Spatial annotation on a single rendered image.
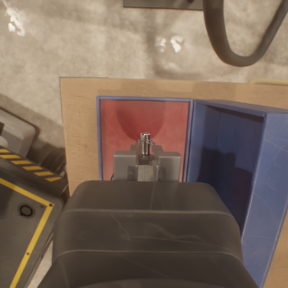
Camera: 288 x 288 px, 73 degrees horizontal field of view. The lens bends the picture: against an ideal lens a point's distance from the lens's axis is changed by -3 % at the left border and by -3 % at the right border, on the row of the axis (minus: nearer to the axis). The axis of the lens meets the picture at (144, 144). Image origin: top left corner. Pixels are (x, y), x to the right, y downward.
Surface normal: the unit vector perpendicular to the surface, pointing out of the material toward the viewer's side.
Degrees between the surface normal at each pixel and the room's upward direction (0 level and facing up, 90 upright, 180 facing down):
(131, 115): 0
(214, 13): 53
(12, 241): 0
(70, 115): 0
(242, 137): 79
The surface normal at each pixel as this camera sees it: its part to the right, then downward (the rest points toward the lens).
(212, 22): -0.10, 0.97
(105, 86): 0.00, 0.29
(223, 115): -0.98, 0.03
